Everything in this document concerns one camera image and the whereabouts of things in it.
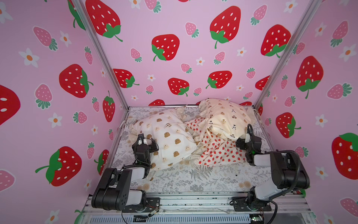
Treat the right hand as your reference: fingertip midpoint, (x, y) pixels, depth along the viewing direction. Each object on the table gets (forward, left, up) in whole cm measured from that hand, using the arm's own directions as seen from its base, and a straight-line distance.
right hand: (244, 137), depth 95 cm
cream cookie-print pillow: (-10, +46, +4) cm, 47 cm away
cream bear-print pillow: (+5, +15, +14) cm, 21 cm away
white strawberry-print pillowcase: (-12, +23, +1) cm, 26 cm away
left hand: (-9, +67, +4) cm, 68 cm away
